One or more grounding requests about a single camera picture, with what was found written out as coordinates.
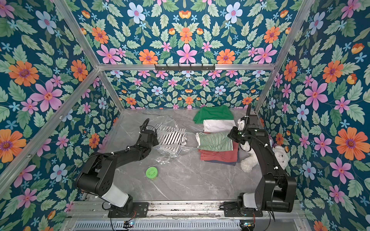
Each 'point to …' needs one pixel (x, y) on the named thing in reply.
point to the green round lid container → (151, 172)
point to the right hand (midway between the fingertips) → (232, 133)
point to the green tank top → (218, 112)
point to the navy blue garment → (232, 163)
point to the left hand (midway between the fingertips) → (155, 135)
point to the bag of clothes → (166, 153)
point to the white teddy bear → (249, 162)
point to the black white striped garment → (175, 138)
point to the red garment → (220, 156)
